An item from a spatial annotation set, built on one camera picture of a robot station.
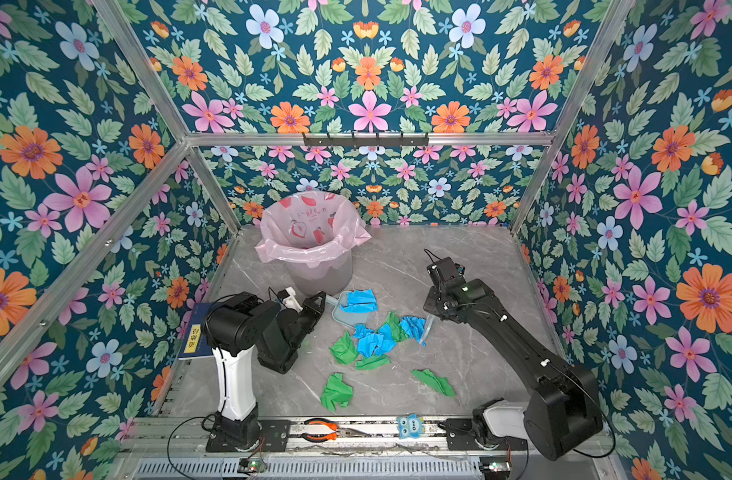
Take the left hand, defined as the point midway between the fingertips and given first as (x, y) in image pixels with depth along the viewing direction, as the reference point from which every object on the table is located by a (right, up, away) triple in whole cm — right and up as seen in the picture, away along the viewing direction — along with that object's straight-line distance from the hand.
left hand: (329, 286), depth 92 cm
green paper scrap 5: (+32, -25, -12) cm, 43 cm away
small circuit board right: (+44, -41, -22) cm, 64 cm away
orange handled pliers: (+6, -34, -19) cm, 39 cm away
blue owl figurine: (+24, -33, -18) cm, 45 cm away
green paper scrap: (+6, -18, -4) cm, 20 cm away
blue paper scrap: (+16, -16, -4) cm, 23 cm away
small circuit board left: (-14, -40, -22) cm, 48 cm away
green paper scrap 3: (+14, -21, -8) cm, 26 cm away
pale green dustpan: (+4, -10, +3) cm, 11 cm away
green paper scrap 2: (+4, -27, -12) cm, 30 cm away
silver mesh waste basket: (-1, +2, +3) cm, 4 cm away
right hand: (+31, -4, -9) cm, 33 cm away
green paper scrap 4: (+21, -14, -2) cm, 25 cm away
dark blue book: (-39, -17, -4) cm, 43 cm away
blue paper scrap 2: (+27, -12, -2) cm, 30 cm away
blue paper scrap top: (+9, -5, +4) cm, 11 cm away
